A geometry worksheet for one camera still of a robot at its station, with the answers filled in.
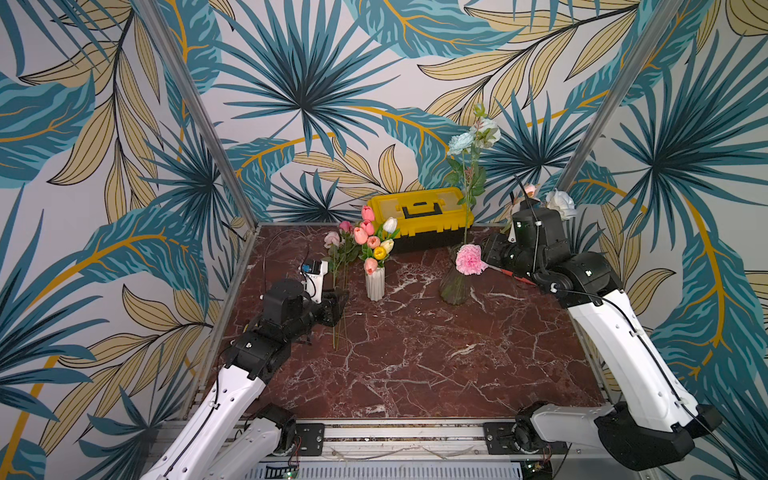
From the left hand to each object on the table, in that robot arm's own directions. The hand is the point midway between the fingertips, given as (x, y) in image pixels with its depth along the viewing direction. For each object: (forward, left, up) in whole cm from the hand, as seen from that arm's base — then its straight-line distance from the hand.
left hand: (341, 297), depth 71 cm
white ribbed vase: (+13, -7, -14) cm, 20 cm away
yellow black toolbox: (+35, -24, -8) cm, 43 cm away
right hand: (+8, -34, +12) cm, 37 cm away
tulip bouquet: (+12, -8, +7) cm, 16 cm away
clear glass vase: (+15, -33, -18) cm, 40 cm away
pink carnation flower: (+5, -29, +9) cm, 31 cm away
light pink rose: (+34, +9, -18) cm, 40 cm away
